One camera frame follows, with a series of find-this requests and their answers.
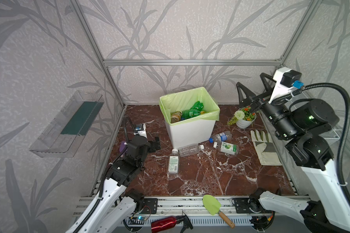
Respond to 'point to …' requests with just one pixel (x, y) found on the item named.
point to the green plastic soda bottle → (187, 113)
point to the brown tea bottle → (176, 117)
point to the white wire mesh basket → (331, 136)
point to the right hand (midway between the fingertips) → (250, 74)
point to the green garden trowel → (213, 205)
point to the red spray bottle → (161, 224)
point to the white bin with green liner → (196, 129)
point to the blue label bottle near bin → (222, 137)
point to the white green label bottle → (174, 163)
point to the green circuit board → (137, 220)
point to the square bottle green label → (227, 147)
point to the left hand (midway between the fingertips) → (153, 132)
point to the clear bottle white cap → (190, 149)
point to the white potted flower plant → (244, 118)
